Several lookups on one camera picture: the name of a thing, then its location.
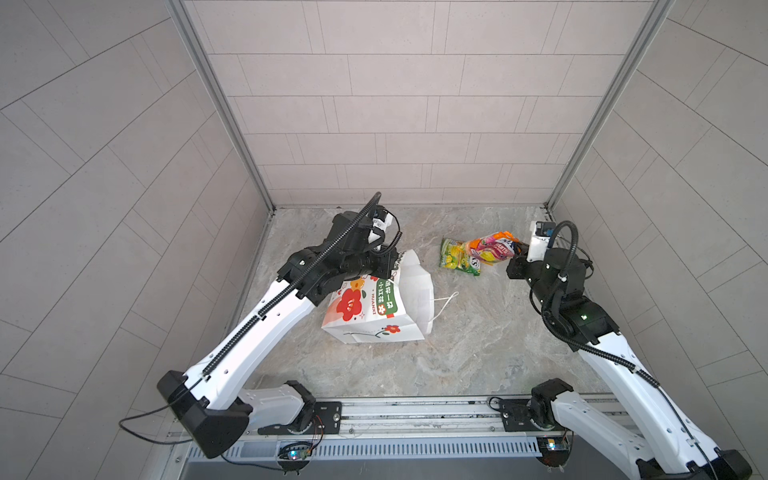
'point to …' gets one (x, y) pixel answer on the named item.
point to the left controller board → (295, 455)
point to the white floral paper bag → (378, 309)
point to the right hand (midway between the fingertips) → (511, 242)
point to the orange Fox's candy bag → (494, 247)
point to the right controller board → (554, 451)
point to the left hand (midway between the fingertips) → (406, 254)
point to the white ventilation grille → (502, 449)
